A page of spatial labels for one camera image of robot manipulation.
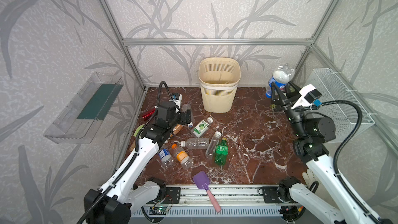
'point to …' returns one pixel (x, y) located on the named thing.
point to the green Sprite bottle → (221, 152)
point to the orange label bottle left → (182, 157)
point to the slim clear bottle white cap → (213, 144)
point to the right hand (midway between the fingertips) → (279, 76)
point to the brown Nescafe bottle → (176, 129)
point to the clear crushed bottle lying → (194, 143)
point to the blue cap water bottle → (166, 157)
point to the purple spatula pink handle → (202, 180)
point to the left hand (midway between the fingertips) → (185, 104)
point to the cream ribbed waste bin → (219, 78)
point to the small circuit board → (158, 210)
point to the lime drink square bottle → (202, 126)
